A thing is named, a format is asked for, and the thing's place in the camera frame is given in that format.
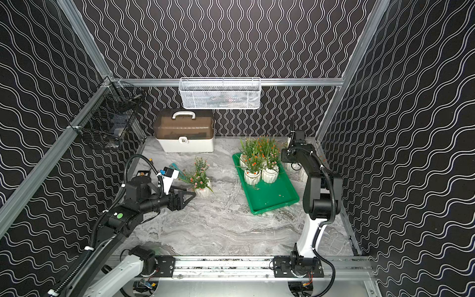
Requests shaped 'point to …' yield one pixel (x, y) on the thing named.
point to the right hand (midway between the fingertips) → (289, 155)
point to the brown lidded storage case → (184, 130)
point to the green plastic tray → (262, 197)
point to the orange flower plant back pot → (252, 173)
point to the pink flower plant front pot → (269, 175)
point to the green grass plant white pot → (247, 148)
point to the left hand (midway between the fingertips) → (189, 189)
